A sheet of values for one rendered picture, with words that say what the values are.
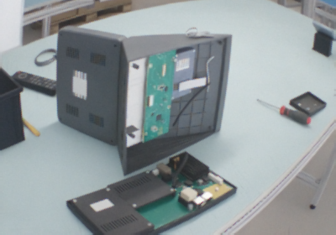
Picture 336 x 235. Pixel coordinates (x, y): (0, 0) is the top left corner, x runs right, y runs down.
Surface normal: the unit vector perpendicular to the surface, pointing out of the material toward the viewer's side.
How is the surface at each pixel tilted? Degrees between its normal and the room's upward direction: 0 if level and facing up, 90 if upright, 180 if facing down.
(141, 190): 0
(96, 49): 90
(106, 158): 0
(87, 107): 90
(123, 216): 0
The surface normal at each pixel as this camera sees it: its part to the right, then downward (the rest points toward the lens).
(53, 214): 0.07, -0.87
